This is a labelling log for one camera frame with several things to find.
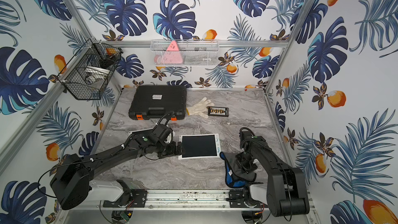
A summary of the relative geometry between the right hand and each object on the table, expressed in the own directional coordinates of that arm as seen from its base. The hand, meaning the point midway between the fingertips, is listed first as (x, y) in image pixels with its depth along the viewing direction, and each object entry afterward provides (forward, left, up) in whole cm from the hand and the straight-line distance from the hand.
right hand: (240, 167), depth 83 cm
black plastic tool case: (+41, +54, +6) cm, 68 cm away
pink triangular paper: (+52, +38, +35) cm, 74 cm away
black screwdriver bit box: (+37, +10, +1) cm, 39 cm away
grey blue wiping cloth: (-5, +3, 0) cm, 5 cm away
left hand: (+5, +32, +8) cm, 33 cm away
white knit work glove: (+41, +22, 0) cm, 46 cm away
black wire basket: (+57, +86, +32) cm, 108 cm away
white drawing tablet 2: (+21, +66, 0) cm, 69 cm away
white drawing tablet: (+13, +25, -2) cm, 28 cm away
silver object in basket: (+34, +77, +35) cm, 91 cm away
